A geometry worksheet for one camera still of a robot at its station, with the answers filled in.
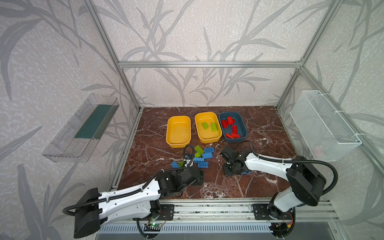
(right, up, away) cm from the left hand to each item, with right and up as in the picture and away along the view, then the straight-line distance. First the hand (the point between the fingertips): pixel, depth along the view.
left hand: (199, 170), depth 78 cm
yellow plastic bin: (-15, +17, +25) cm, 34 cm away
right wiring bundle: (+40, -28, -4) cm, 49 cm away
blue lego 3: (+2, 0, +11) cm, 11 cm away
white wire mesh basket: (+55, +20, -14) cm, 60 cm away
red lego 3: (+18, +24, +30) cm, 43 cm away
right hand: (+16, -2, +10) cm, 19 cm away
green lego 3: (+10, +21, +28) cm, 36 cm away
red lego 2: (+25, +20, +27) cm, 42 cm away
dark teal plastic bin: (+29, +25, +30) cm, 49 cm away
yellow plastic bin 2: (+5, +15, +25) cm, 30 cm away
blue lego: (+5, +4, +15) cm, 16 cm away
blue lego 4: (-15, -1, +12) cm, 20 cm away
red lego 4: (+24, +16, +24) cm, 38 cm away
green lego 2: (+4, +22, +30) cm, 38 cm away
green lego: (0, +6, +16) cm, 17 cm away
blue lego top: (+7, +7, +18) cm, 20 cm away
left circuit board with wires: (-23, -26, -6) cm, 35 cm away
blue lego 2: (-2, +2, +13) cm, 13 cm away
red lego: (+22, +26, +30) cm, 46 cm away
